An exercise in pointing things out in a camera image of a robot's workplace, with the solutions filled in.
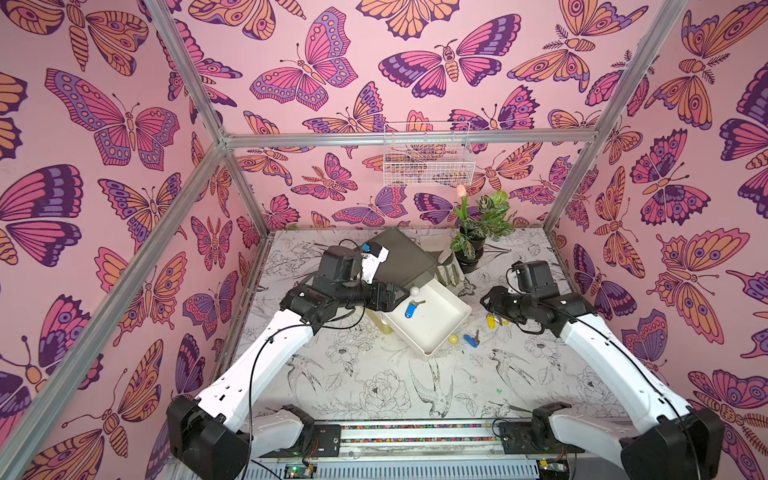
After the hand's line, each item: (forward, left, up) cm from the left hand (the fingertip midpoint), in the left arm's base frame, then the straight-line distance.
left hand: (401, 289), depth 71 cm
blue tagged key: (+6, -4, -19) cm, 20 cm away
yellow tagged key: (+5, -30, -27) cm, 40 cm away
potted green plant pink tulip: (+26, -25, -1) cm, 36 cm away
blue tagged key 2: (-1, -22, -26) cm, 34 cm away
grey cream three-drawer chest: (+2, +6, -20) cm, 20 cm away
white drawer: (+3, -9, -19) cm, 22 cm away
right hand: (+2, -22, -9) cm, 24 cm away
